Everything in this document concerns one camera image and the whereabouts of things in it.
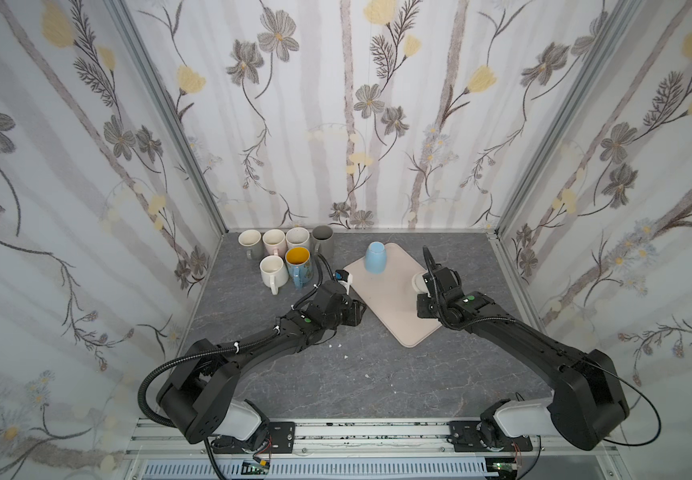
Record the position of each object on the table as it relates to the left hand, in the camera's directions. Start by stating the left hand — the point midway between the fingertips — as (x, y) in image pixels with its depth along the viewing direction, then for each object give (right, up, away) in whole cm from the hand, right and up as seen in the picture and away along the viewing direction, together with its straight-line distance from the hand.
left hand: (365, 304), depth 85 cm
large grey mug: (-14, +20, +20) cm, 32 cm away
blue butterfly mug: (-21, +11, +10) cm, 26 cm away
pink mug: (-33, +20, +24) cm, 45 cm away
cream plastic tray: (+9, 0, +17) cm, 19 cm away
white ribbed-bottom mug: (-30, +9, +15) cm, 35 cm away
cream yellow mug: (-25, +22, +26) cm, 42 cm away
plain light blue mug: (+5, +13, +17) cm, 22 cm away
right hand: (+18, +1, +1) cm, 18 cm away
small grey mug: (-40, +20, +22) cm, 50 cm away
